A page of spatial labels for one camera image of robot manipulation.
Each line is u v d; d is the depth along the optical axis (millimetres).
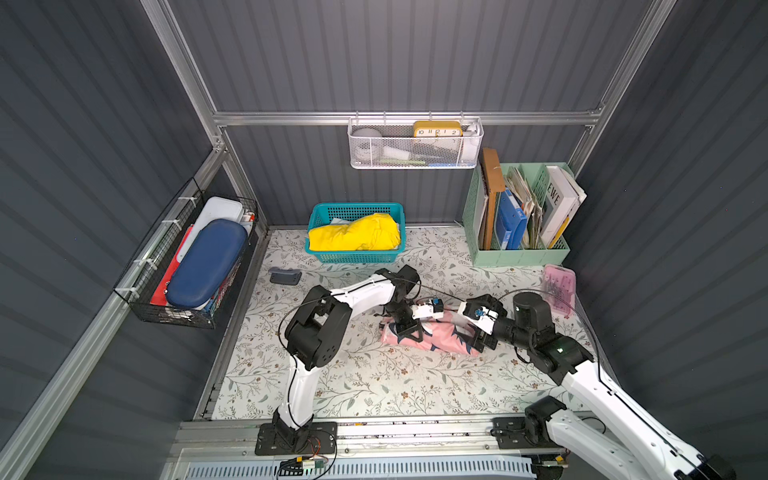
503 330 647
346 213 1083
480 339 667
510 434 731
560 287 1018
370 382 825
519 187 982
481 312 626
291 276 1039
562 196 937
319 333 537
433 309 805
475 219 1057
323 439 726
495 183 872
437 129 867
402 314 799
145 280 620
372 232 1016
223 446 741
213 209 781
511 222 991
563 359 530
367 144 827
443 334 828
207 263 678
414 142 890
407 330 789
